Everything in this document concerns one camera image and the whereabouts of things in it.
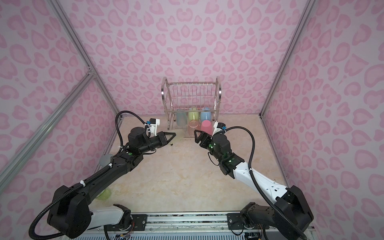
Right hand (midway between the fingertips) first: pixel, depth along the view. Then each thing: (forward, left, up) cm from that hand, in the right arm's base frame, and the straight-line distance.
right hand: (199, 132), depth 76 cm
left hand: (-1, +11, +1) cm, 11 cm away
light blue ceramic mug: (+24, -4, -13) cm, 28 cm away
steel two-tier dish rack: (+33, +6, -12) cm, 36 cm away
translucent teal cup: (-2, +62, -28) cm, 68 cm away
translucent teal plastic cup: (+26, +13, -18) cm, 34 cm away
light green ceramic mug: (+25, +4, -14) cm, 29 cm away
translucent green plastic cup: (+1, +10, -4) cm, 11 cm away
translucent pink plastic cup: (+18, +4, -16) cm, 25 cm away
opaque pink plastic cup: (+14, -4, -13) cm, 20 cm away
